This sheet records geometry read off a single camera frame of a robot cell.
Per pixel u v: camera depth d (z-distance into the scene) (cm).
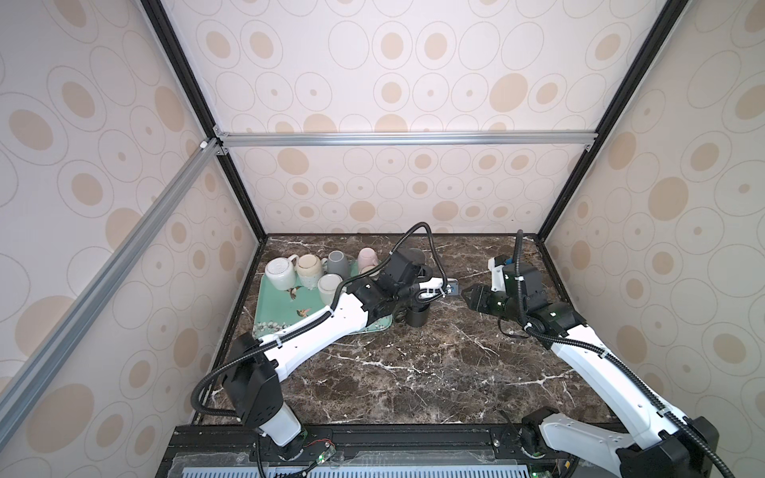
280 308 98
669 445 38
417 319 94
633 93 80
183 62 75
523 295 56
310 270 99
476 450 74
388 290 58
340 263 100
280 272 97
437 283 64
